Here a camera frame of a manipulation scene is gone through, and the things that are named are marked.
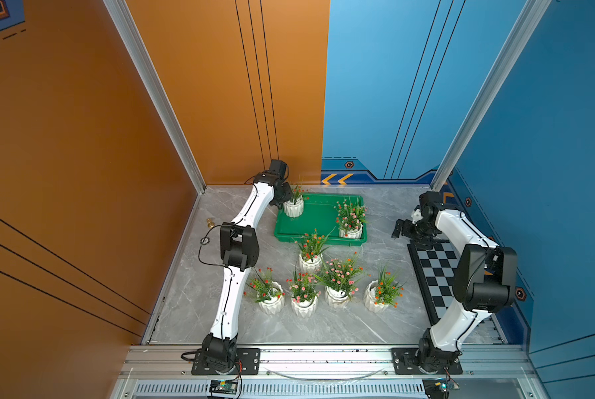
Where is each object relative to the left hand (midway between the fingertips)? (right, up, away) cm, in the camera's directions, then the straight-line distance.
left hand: (289, 193), depth 105 cm
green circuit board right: (+46, -58, -35) cm, 82 cm away
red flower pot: (+3, -6, 0) cm, 7 cm away
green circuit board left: (-17, -59, -33) cm, 70 cm away
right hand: (+45, -18, -12) cm, 50 cm away
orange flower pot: (+31, -32, -31) cm, 54 cm away
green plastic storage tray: (+13, -9, +5) cm, 17 cm away
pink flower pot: (+24, -10, -15) cm, 30 cm away
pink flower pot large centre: (+17, -28, -29) cm, 44 cm away
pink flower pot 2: (+7, -32, -32) cm, 46 cm away
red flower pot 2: (+9, -23, -22) cm, 33 cm away
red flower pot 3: (-5, -35, -25) cm, 43 cm away
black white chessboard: (+54, -29, -17) cm, 64 cm away
